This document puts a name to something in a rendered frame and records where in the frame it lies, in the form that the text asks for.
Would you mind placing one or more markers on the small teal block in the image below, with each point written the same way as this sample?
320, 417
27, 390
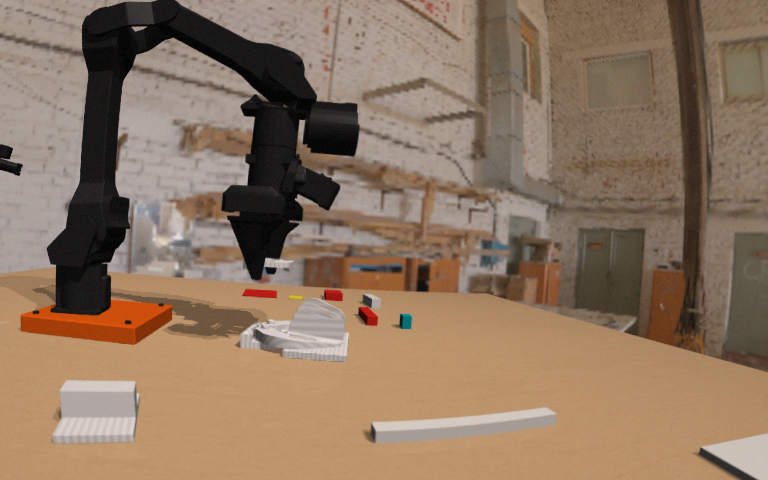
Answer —
405, 321

